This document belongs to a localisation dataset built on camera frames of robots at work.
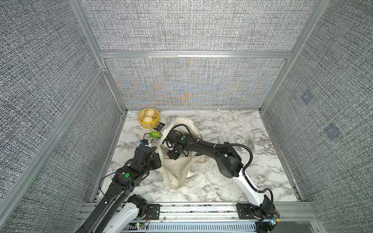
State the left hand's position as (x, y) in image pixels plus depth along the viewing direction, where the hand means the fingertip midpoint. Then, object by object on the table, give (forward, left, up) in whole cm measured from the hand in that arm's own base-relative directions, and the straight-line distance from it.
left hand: (162, 156), depth 75 cm
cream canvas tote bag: (-4, -7, -15) cm, 17 cm away
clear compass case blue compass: (+19, -43, -16) cm, 50 cm away
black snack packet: (+31, +5, -14) cm, 34 cm away
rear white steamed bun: (+43, +14, -11) cm, 46 cm away
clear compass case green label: (+14, -57, -15) cm, 60 cm away
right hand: (+12, -4, -16) cm, 21 cm away
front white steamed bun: (+36, +14, -12) cm, 41 cm away
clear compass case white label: (+18, -51, -16) cm, 56 cm away
